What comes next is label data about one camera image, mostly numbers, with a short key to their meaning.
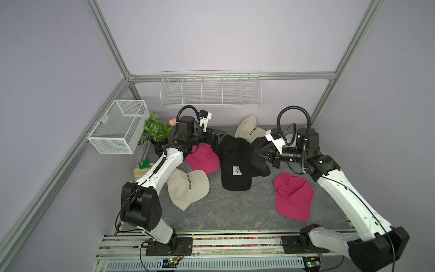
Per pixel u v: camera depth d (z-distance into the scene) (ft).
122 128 2.75
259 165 2.20
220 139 2.37
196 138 2.29
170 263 2.37
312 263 2.37
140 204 1.44
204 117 2.34
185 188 2.79
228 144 3.32
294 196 2.71
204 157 3.24
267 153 2.04
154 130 2.71
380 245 1.21
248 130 3.64
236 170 2.97
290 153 1.93
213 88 3.23
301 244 2.34
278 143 1.89
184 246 2.43
